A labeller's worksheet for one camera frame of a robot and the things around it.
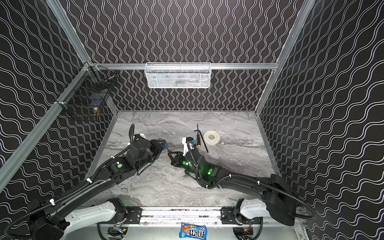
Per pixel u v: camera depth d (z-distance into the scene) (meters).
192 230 0.69
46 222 0.39
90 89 0.97
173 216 0.76
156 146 0.64
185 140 0.69
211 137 1.04
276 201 0.41
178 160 0.67
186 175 0.88
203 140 1.03
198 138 1.06
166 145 0.73
